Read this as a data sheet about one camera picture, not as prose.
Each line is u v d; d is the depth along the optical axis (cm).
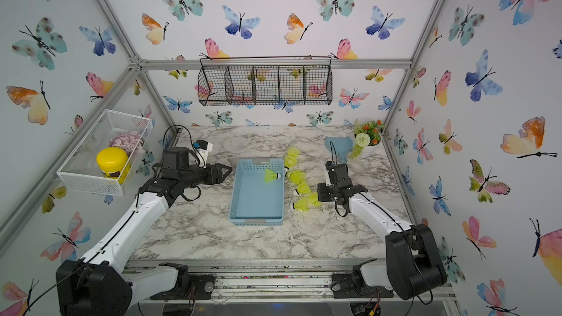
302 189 95
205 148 72
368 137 98
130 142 68
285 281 76
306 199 93
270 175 97
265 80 98
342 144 118
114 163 63
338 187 67
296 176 99
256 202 93
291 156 107
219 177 71
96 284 38
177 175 60
